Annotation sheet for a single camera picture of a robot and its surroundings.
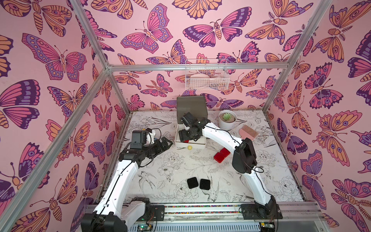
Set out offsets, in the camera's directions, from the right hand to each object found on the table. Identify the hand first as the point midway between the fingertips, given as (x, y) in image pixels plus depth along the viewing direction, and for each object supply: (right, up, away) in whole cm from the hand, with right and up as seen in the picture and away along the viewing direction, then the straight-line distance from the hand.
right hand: (181, 139), depth 91 cm
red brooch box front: (+3, -1, -6) cm, 7 cm away
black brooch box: (+7, -24, -8) cm, 27 cm away
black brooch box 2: (+14, -25, -9) cm, 30 cm away
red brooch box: (+24, -12, +1) cm, 27 cm away
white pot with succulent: (+31, +13, +9) cm, 35 cm away
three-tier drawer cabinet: (+11, +24, +23) cm, 35 cm away
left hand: (-7, -2, -12) cm, 14 cm away
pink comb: (+47, +3, +15) cm, 49 cm away
